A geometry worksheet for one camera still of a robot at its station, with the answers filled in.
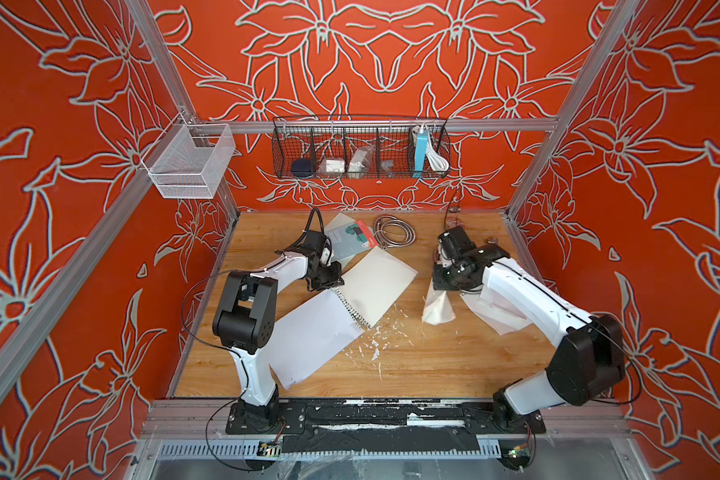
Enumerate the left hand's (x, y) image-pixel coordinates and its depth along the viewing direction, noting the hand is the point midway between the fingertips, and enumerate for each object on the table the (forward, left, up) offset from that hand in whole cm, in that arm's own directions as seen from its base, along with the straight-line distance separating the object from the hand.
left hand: (343, 279), depth 95 cm
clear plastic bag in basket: (+28, -4, +28) cm, 40 cm away
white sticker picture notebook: (-20, +7, +2) cm, 21 cm away
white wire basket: (+24, +51, +27) cm, 62 cm away
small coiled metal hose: (+29, -15, -1) cm, 33 cm away
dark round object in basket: (+29, +16, +22) cm, 40 cm away
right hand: (-5, -27, +9) cm, 29 cm away
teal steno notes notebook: (+20, 0, -3) cm, 20 cm away
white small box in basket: (+21, +3, +29) cm, 36 cm away
